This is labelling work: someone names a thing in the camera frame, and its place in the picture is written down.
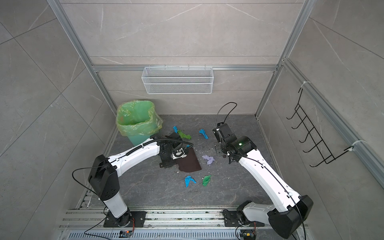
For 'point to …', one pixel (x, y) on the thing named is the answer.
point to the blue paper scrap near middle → (187, 179)
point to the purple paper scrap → (210, 159)
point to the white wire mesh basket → (178, 80)
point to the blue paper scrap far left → (175, 129)
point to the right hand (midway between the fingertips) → (223, 143)
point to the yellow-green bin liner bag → (137, 118)
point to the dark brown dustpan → (190, 163)
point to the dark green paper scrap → (206, 180)
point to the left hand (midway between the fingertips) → (169, 158)
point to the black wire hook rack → (324, 152)
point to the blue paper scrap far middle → (202, 131)
